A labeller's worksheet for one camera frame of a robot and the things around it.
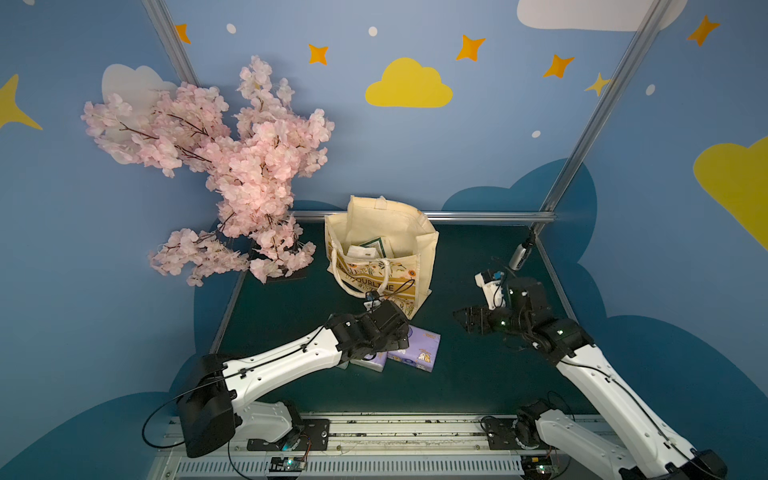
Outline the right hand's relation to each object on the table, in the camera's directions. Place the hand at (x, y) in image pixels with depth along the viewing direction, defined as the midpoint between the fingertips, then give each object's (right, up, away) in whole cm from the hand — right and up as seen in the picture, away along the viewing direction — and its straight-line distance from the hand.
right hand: (470, 307), depth 77 cm
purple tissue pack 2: (-11, -13, +7) cm, 19 cm away
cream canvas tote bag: (-22, +16, +22) cm, 36 cm away
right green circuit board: (+14, -38, -5) cm, 41 cm away
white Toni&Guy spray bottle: (+25, +14, +25) cm, 37 cm away
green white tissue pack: (-25, +17, +22) cm, 37 cm away
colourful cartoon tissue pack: (-29, +14, +9) cm, 34 cm away
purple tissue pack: (-25, -17, +5) cm, 30 cm away
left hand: (-19, -8, +1) cm, 20 cm away
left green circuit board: (-46, -37, -6) cm, 59 cm away
